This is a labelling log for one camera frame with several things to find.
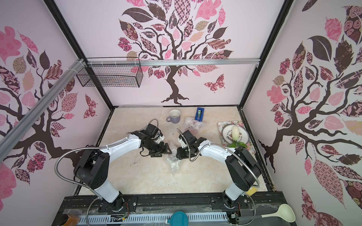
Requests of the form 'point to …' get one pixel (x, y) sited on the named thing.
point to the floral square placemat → (222, 124)
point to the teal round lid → (178, 218)
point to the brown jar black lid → (66, 220)
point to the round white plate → (227, 135)
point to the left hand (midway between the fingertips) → (167, 156)
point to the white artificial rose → (235, 136)
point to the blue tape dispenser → (199, 114)
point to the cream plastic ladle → (284, 211)
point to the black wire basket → (112, 72)
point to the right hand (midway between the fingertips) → (179, 154)
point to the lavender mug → (175, 116)
